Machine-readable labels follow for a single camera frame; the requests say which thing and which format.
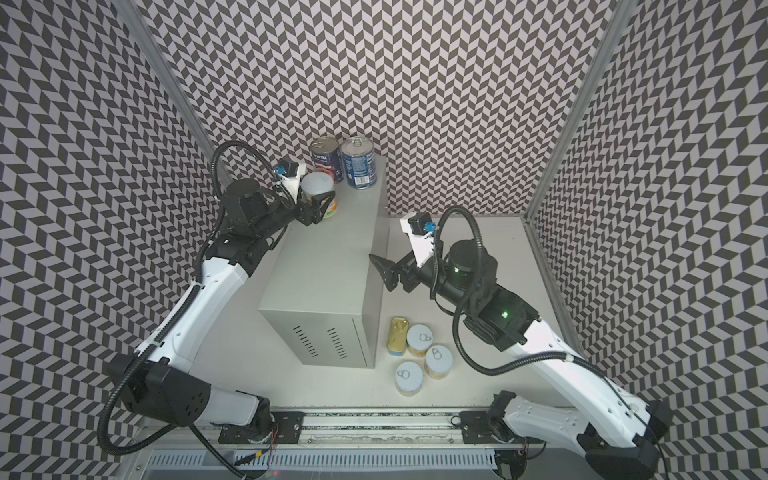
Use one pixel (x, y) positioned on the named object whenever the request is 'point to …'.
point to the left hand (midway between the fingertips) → (319, 186)
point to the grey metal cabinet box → (327, 292)
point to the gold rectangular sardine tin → (398, 336)
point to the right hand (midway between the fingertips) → (389, 254)
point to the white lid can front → (409, 378)
